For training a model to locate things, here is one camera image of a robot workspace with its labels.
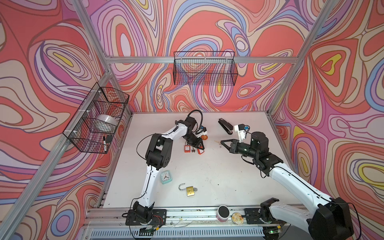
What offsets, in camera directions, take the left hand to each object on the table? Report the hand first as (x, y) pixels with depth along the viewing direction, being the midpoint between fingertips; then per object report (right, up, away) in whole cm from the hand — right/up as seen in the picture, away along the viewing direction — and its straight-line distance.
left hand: (203, 146), depth 97 cm
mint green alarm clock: (-23, -16, -13) cm, 30 cm away
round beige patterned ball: (+15, -33, -24) cm, 43 cm away
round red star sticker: (+1, +6, +7) cm, 9 cm away
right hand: (+8, +3, -21) cm, 22 cm away
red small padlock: (-11, -2, +1) cm, 11 cm away
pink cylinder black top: (+7, -29, -27) cm, 40 cm away
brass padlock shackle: (-8, -22, -17) cm, 29 cm away
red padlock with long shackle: (-2, -3, -3) cm, 5 cm away
